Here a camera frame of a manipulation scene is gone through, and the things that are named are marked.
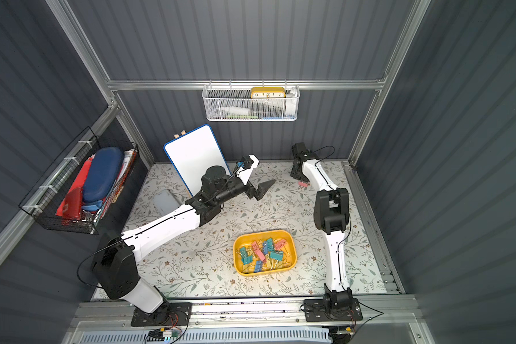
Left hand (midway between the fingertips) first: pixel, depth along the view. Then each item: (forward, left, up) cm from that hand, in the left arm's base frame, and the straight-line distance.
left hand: (269, 173), depth 71 cm
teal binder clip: (-14, +10, -32) cm, 37 cm away
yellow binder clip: (-21, +8, -32) cm, 39 cm away
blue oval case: (0, +56, -1) cm, 56 cm away
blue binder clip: (-20, +4, -32) cm, 38 cm away
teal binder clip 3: (-16, -4, -31) cm, 35 cm away
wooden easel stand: (+19, +36, +1) cm, 40 cm away
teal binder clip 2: (-12, -1, -32) cm, 34 cm away
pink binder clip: (-11, +6, -33) cm, 35 cm away
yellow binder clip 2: (-19, -6, -32) cm, 38 cm away
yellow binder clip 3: (-19, -1, -31) cm, 36 cm away
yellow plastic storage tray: (-15, +2, -31) cm, 34 cm away
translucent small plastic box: (+11, +50, -32) cm, 60 cm away
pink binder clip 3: (+21, -20, -32) cm, 43 cm away
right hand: (+22, -20, -25) cm, 39 cm away
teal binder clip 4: (-18, +8, -30) cm, 36 cm away
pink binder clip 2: (-12, -5, -30) cm, 33 cm away
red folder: (-12, +61, -2) cm, 63 cm away
